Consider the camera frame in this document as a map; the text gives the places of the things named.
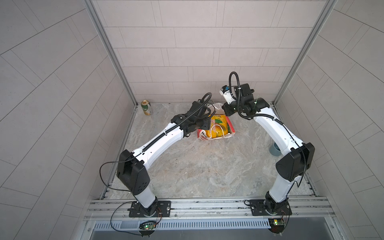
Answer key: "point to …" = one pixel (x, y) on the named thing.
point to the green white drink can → (145, 106)
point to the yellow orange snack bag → (219, 126)
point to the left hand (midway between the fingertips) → (210, 119)
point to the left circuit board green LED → (148, 225)
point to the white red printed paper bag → (217, 109)
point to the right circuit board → (277, 225)
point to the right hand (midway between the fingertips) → (221, 105)
